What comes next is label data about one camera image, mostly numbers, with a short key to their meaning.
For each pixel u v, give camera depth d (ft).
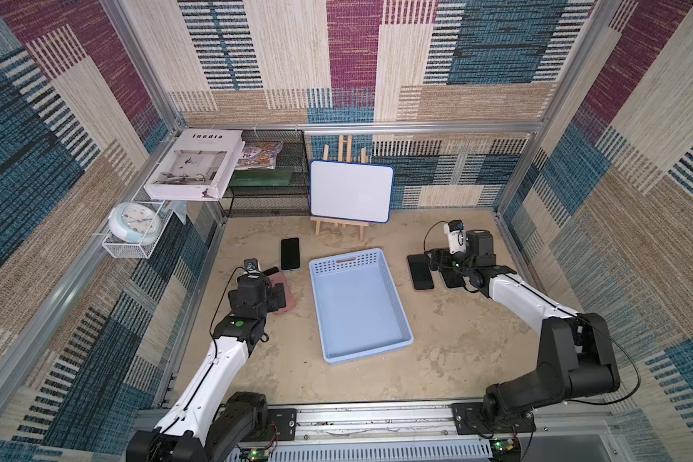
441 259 2.66
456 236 2.60
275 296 2.50
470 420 2.39
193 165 2.48
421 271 3.33
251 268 2.34
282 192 3.78
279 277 3.31
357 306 3.16
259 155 2.79
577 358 1.43
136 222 2.17
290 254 3.55
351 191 3.41
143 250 2.09
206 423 1.37
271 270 3.36
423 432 2.40
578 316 1.54
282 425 2.40
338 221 3.59
